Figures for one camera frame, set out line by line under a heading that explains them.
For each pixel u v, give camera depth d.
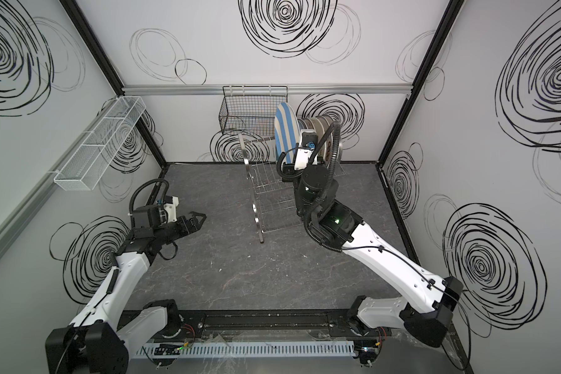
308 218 0.51
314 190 0.41
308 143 0.46
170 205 0.74
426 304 0.38
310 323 0.76
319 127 0.70
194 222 0.73
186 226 0.72
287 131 0.64
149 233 0.62
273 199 1.06
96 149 0.71
